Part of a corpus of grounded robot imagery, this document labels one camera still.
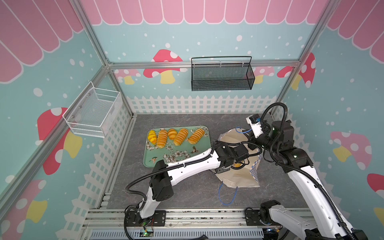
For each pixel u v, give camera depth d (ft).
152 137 3.37
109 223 2.44
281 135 1.59
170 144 3.37
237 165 2.07
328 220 1.24
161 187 1.45
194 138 3.30
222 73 3.09
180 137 3.34
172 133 3.40
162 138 3.36
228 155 1.65
